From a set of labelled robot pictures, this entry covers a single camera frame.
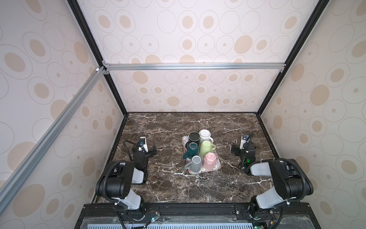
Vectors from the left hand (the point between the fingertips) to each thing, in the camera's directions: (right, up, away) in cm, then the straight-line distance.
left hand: (149, 139), depth 89 cm
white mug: (+36, +2, +8) cm, 37 cm away
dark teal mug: (+27, -6, -2) cm, 28 cm away
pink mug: (+37, -12, -8) cm, 39 cm away
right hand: (+64, -3, +5) cm, 64 cm away
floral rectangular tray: (+22, -1, +13) cm, 26 cm away
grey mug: (+28, -14, -7) cm, 32 cm away
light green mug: (+35, -4, -2) cm, 36 cm away
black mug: (+28, +2, +5) cm, 28 cm away
